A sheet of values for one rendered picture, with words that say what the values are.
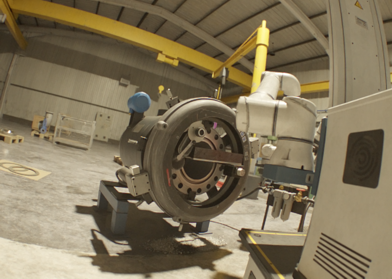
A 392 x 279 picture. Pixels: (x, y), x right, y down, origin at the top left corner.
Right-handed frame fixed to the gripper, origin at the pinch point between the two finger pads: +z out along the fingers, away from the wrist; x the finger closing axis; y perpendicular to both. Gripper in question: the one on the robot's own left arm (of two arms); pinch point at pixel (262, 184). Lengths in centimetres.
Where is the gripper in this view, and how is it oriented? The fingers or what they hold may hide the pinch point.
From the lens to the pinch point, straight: 191.4
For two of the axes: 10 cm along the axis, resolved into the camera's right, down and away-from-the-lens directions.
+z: -1.9, 9.8, -0.9
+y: 9.7, 2.0, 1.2
